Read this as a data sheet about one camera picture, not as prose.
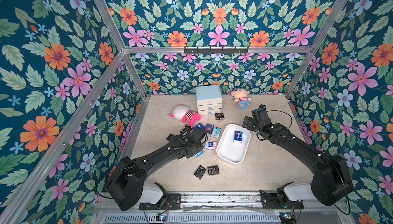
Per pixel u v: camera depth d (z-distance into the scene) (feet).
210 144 2.97
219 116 3.43
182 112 3.33
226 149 2.96
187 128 3.21
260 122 2.13
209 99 3.22
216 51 3.06
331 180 1.36
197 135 2.14
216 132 3.14
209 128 3.22
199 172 2.65
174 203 2.41
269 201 2.41
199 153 2.67
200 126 3.24
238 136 3.06
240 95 3.65
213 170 2.69
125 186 1.35
